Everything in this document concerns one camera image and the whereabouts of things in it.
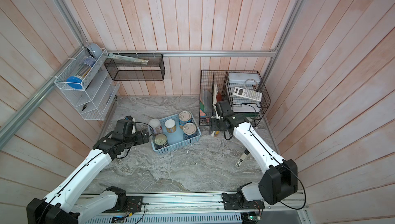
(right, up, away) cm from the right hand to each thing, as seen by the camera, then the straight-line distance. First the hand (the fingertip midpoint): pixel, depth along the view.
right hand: (215, 122), depth 84 cm
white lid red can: (-35, -3, +7) cm, 36 cm away
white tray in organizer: (+22, +28, +17) cm, 39 cm away
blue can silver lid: (-14, -6, +4) cm, 16 cm away
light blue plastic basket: (-24, -12, +13) cm, 30 cm away
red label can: (-31, -11, 0) cm, 32 cm away
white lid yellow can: (-27, -3, +12) cm, 30 cm away
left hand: (-41, -8, -3) cm, 41 cm away
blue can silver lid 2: (-18, +2, +12) cm, 22 cm away
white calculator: (+21, +17, +9) cm, 28 cm away
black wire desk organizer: (+3, +23, +24) cm, 34 cm away
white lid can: (0, -7, 0) cm, 7 cm away
